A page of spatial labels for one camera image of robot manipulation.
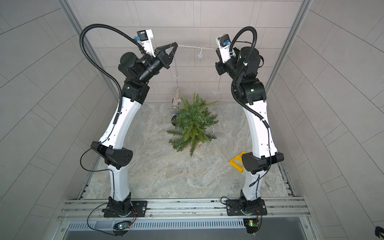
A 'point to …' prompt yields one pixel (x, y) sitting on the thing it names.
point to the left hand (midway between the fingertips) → (178, 43)
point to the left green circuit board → (122, 225)
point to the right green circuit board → (251, 224)
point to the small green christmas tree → (193, 122)
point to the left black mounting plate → (139, 209)
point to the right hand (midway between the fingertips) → (218, 47)
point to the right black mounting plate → (233, 208)
